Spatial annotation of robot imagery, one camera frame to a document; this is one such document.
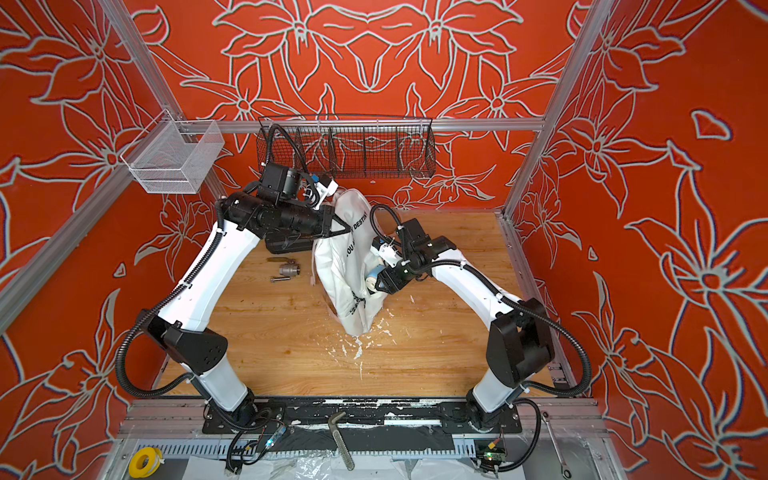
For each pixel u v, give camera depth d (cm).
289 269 98
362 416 74
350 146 97
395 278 72
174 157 92
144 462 68
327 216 60
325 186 64
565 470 66
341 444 70
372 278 79
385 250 75
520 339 44
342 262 66
